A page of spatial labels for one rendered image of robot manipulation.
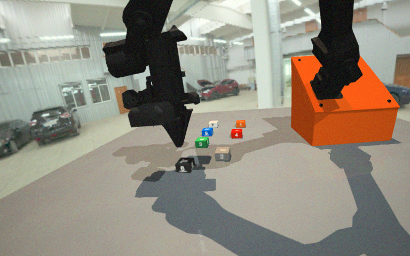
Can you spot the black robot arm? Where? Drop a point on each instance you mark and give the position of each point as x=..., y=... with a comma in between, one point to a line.
x=336, y=48

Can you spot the green block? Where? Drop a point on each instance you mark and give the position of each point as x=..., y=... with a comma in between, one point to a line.
x=201, y=142

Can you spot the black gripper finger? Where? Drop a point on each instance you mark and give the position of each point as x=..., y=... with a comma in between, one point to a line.
x=188, y=113
x=175, y=129

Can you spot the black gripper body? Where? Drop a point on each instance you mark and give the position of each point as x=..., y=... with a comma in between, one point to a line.
x=169, y=100

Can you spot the blue block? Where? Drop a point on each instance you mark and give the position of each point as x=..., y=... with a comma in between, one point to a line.
x=207, y=131

